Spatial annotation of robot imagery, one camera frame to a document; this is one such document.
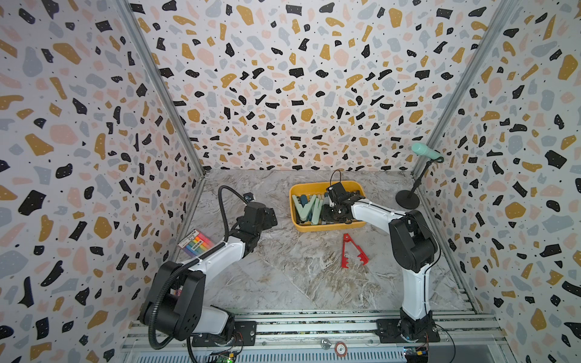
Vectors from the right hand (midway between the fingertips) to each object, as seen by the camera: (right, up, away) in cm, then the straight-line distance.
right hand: (328, 215), depth 100 cm
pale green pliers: (-5, +2, 0) cm, 6 cm away
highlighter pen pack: (-55, -11, -7) cm, 57 cm away
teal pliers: (-11, +7, +8) cm, 15 cm away
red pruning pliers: (+13, -16, -8) cm, 22 cm away
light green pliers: (-11, +2, 0) cm, 11 cm away
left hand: (-26, +2, -10) cm, 27 cm away
